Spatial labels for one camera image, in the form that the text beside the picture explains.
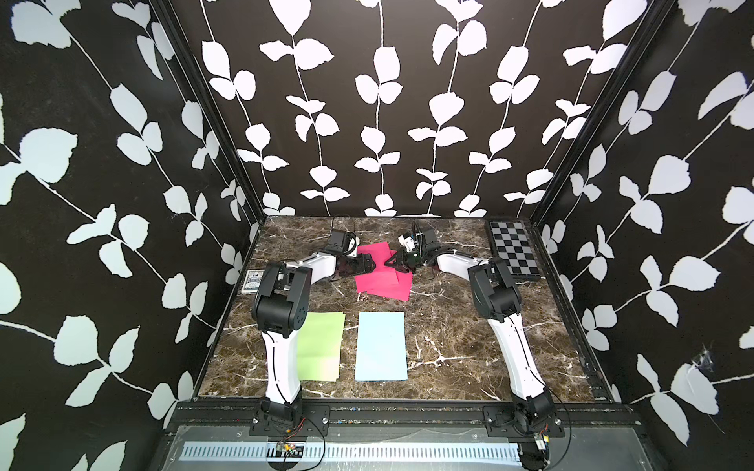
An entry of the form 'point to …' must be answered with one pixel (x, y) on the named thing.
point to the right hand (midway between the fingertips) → (384, 260)
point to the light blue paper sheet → (381, 346)
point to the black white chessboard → (511, 241)
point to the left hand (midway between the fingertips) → (369, 261)
